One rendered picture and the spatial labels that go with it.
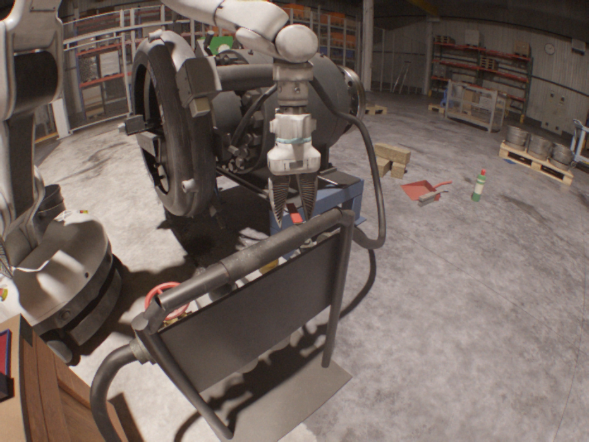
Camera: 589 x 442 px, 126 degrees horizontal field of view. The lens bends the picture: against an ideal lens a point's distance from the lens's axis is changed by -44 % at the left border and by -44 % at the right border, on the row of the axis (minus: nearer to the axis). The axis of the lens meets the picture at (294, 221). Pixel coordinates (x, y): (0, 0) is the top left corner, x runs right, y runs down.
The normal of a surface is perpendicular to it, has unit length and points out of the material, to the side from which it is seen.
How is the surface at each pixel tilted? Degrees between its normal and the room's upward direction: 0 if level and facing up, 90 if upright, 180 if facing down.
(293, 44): 91
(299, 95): 90
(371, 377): 0
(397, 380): 0
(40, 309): 90
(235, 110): 80
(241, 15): 73
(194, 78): 67
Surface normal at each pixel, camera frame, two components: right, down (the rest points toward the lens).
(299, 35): 0.22, 0.47
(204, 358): 0.67, 0.40
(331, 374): 0.00, -0.85
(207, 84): 0.62, 0.04
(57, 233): -0.07, 0.26
